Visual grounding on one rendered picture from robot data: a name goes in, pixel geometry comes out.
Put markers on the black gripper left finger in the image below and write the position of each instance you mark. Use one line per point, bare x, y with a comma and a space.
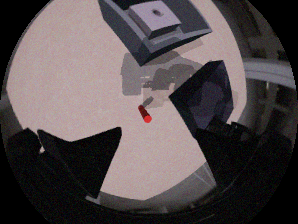
88, 159

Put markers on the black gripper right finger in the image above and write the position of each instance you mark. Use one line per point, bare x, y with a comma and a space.
227, 157

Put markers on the red peg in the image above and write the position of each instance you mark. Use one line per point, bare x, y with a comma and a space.
145, 115

